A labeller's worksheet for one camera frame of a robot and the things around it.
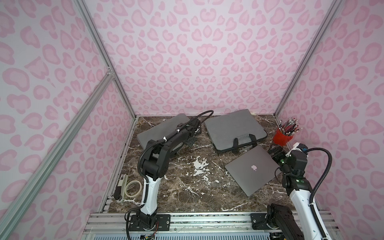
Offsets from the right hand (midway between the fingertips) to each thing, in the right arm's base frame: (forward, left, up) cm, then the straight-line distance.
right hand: (275, 147), depth 79 cm
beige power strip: (-15, +83, -13) cm, 86 cm away
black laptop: (-5, +8, -17) cm, 20 cm away
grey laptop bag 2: (+25, +17, -16) cm, 34 cm away
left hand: (+14, +49, -11) cm, 52 cm away
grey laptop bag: (+27, +70, -18) cm, 77 cm away
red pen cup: (+14, -12, -12) cm, 22 cm away
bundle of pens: (+18, -16, -5) cm, 24 cm away
